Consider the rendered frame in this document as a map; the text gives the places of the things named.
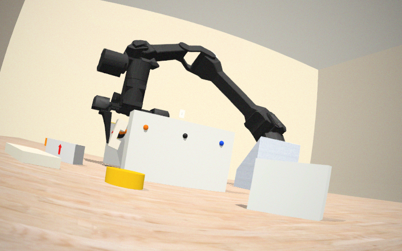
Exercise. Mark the cream flat block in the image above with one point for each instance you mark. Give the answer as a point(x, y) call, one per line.
point(32, 156)

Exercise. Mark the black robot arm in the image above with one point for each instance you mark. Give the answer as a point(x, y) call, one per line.
point(140, 57)

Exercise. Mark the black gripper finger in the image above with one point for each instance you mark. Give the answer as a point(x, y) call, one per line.
point(107, 121)

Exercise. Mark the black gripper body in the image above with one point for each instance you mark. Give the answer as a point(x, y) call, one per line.
point(131, 98)

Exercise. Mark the yellow short cylinder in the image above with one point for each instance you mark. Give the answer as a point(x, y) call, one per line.
point(124, 178)

